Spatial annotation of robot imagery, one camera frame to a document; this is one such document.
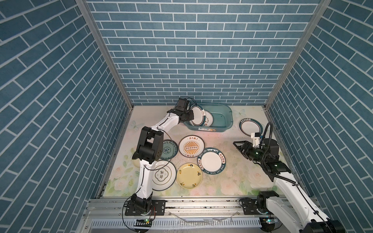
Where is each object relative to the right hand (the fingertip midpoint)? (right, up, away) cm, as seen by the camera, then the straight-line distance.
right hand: (236, 145), depth 79 cm
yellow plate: (-26, -19, +5) cm, 33 cm away
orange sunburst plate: (-25, -4, +17) cm, 31 cm away
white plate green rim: (+18, +9, +29) cm, 35 cm away
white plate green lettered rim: (-12, -12, +12) cm, 21 cm away
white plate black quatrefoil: (-41, -19, +5) cm, 46 cm away
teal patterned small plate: (-40, -6, +17) cm, 43 cm away
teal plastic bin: (-1, +15, +33) cm, 37 cm away
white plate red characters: (-11, +15, +33) cm, 38 cm away
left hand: (-23, +17, +22) cm, 36 cm away
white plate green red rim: (-20, +18, +29) cm, 39 cm away
